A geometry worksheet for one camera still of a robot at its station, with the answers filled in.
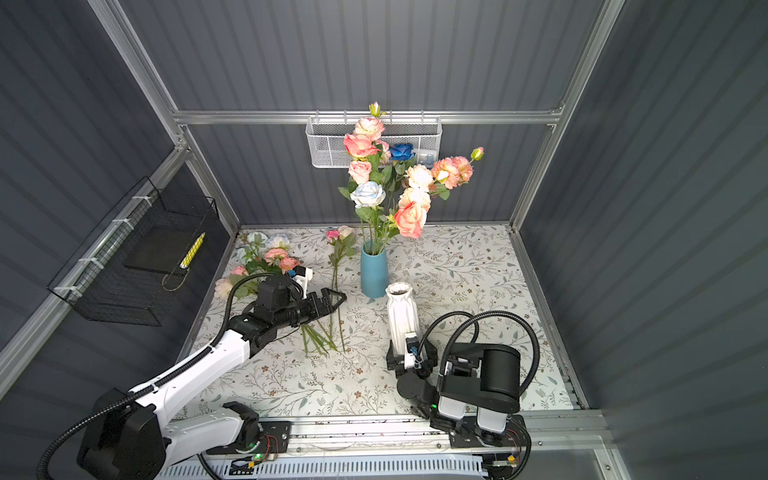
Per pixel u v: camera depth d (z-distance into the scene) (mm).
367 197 696
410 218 608
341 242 1116
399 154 774
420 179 690
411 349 706
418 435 754
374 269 889
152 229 806
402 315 751
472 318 708
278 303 635
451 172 702
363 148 696
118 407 400
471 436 732
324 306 706
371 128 721
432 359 764
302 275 754
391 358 762
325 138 828
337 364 861
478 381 463
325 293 722
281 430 756
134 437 398
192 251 758
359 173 693
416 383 654
